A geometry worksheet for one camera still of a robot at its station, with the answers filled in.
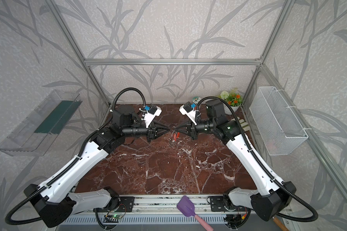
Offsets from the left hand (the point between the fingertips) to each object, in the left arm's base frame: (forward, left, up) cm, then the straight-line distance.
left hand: (169, 126), depth 62 cm
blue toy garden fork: (-32, -53, -34) cm, 71 cm away
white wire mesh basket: (+2, -49, -2) cm, 49 cm away
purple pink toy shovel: (-26, -8, -34) cm, 44 cm away
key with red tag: (-3, -3, -2) cm, 5 cm away
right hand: (+1, -3, -1) cm, 4 cm away
